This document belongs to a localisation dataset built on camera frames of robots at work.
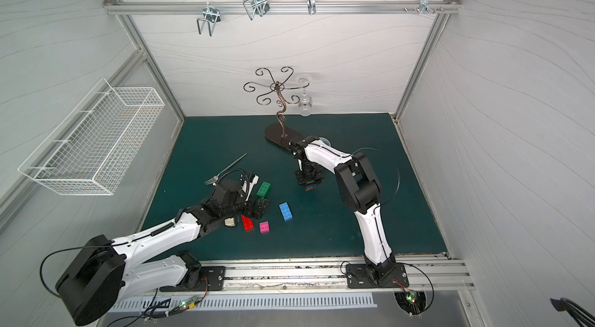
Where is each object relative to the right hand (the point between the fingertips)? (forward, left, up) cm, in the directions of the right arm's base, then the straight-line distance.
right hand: (309, 184), depth 95 cm
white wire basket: (-10, +66, +32) cm, 73 cm away
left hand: (-11, +17, +6) cm, 21 cm away
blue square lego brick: (-6, -1, +9) cm, 11 cm away
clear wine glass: (+27, +3, +22) cm, 35 cm away
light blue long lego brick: (-12, +9, +1) cm, 15 cm away
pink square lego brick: (-18, +16, 0) cm, 24 cm away
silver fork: (0, +40, +1) cm, 40 cm away
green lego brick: (-4, +19, +1) cm, 19 cm away
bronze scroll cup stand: (+26, +18, +1) cm, 32 cm away
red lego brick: (-18, +22, +1) cm, 29 cm away
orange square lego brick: (-2, -1, 0) cm, 2 cm away
